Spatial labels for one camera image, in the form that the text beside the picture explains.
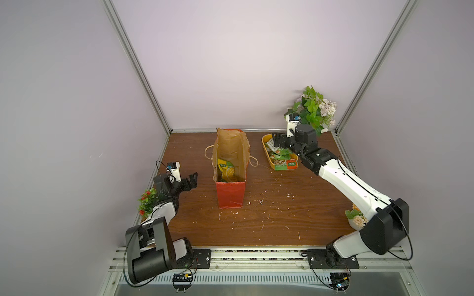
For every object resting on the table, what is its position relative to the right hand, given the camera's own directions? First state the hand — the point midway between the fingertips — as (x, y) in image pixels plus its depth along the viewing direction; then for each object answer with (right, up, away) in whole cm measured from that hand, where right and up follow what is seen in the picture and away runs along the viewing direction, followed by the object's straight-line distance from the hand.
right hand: (283, 128), depth 79 cm
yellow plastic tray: (-5, -4, +27) cm, 28 cm away
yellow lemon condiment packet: (-26, -22, +17) cm, 38 cm away
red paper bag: (-25, -12, +23) cm, 37 cm away
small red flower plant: (-59, -32, -4) cm, 67 cm away
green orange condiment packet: (+4, -18, +16) cm, 24 cm away
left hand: (-45, -21, +10) cm, 51 cm away
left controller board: (-43, -63, -7) cm, 76 cm away
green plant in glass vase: (+17, +10, +8) cm, 21 cm away
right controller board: (+20, -61, -9) cm, 65 cm away
